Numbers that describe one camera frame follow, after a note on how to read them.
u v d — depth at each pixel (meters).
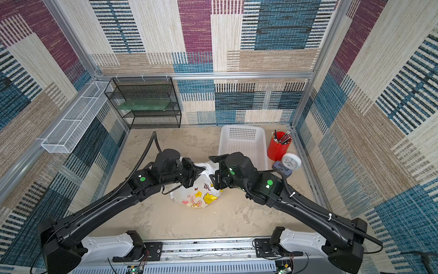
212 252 0.74
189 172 0.62
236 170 0.47
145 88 1.02
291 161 0.95
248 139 1.11
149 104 1.00
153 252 0.73
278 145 0.92
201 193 0.77
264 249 0.73
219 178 0.57
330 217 0.40
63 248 0.38
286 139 0.96
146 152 0.52
